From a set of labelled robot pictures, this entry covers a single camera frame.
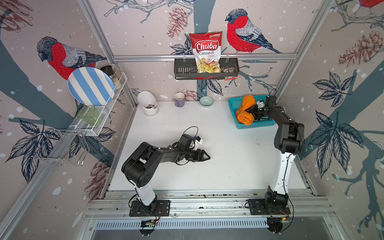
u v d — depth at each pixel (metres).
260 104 1.00
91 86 0.73
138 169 0.47
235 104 1.14
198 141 0.86
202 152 0.82
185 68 0.95
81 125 0.66
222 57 0.90
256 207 0.73
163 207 0.73
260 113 0.93
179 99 1.13
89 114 0.69
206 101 1.19
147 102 1.07
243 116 0.95
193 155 0.81
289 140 0.62
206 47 0.80
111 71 0.80
